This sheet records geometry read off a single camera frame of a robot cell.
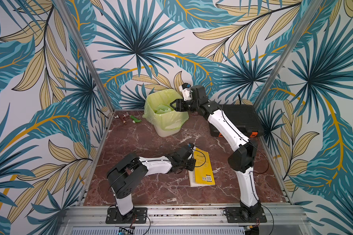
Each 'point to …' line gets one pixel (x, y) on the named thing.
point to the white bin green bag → (159, 113)
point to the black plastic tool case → (245, 117)
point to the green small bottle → (136, 120)
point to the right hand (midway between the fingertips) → (173, 103)
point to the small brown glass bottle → (124, 121)
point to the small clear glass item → (116, 117)
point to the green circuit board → (125, 233)
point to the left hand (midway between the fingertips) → (194, 164)
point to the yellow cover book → (203, 174)
